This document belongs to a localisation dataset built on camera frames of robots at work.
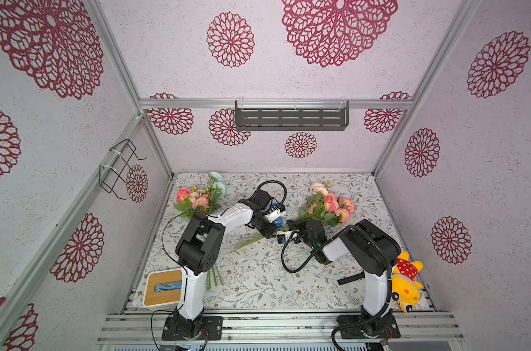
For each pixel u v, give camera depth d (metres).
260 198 0.80
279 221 0.98
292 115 0.93
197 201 1.00
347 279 0.85
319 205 1.00
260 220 0.81
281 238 0.86
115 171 0.75
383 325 0.62
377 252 0.53
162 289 0.79
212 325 0.74
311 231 0.78
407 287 0.76
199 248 0.52
